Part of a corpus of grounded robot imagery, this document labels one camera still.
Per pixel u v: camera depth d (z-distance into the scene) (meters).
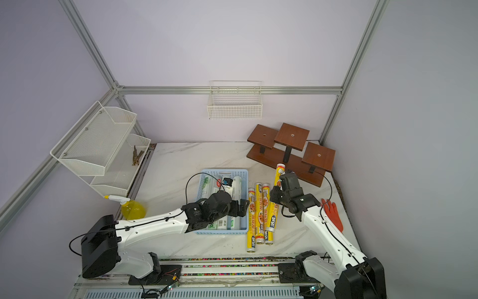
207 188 0.95
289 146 0.92
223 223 0.82
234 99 0.95
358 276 0.39
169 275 0.73
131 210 0.95
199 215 0.57
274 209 0.76
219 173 1.00
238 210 0.70
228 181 0.70
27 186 0.55
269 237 0.80
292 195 0.61
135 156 0.96
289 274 0.73
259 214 0.87
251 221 0.84
